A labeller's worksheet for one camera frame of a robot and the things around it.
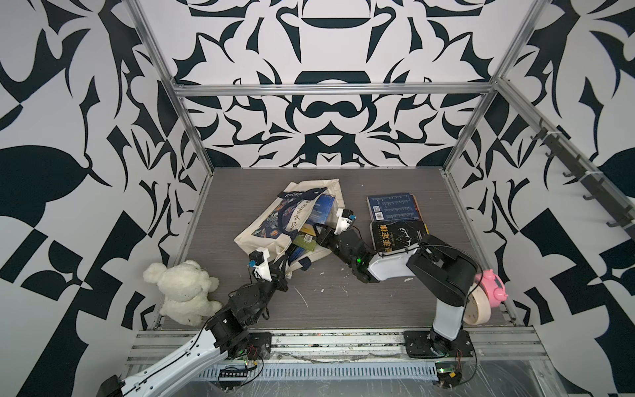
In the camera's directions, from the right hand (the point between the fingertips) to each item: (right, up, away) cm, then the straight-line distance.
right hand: (311, 221), depth 86 cm
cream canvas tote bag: (-12, -2, -3) cm, 13 cm away
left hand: (-9, -8, -9) cm, 15 cm away
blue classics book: (+33, +4, +17) cm, 37 cm away
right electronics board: (+39, -42, -16) cm, 59 cm away
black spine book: (+31, -6, +8) cm, 33 cm away
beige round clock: (+47, -23, -15) cm, 55 cm away
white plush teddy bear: (-33, -16, -19) cm, 41 cm away
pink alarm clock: (+55, -19, -10) cm, 59 cm away
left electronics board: (-23, -43, -14) cm, 50 cm away
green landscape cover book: (-2, -7, 0) cm, 7 cm away
